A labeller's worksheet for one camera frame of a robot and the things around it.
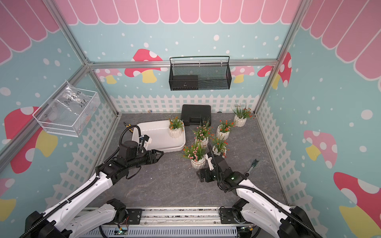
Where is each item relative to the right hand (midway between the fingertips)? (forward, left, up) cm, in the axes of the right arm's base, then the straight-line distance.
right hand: (203, 171), depth 82 cm
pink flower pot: (+21, 0, +8) cm, 22 cm away
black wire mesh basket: (+49, +1, +29) cm, 57 cm away
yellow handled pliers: (+39, +55, -6) cm, 68 cm away
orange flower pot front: (+30, +18, +2) cm, 35 cm away
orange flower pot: (+13, -10, +3) cm, 17 cm away
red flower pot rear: (+27, -14, +3) cm, 30 cm away
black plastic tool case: (+49, +7, -4) cm, 49 cm away
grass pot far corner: (+40, -29, +3) cm, 50 cm away
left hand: (+4, +23, +10) cm, 25 cm away
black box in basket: (+43, +10, +29) cm, 53 cm away
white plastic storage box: (+32, +31, -8) cm, 45 cm away
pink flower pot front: (+7, +4, +7) cm, 11 cm away
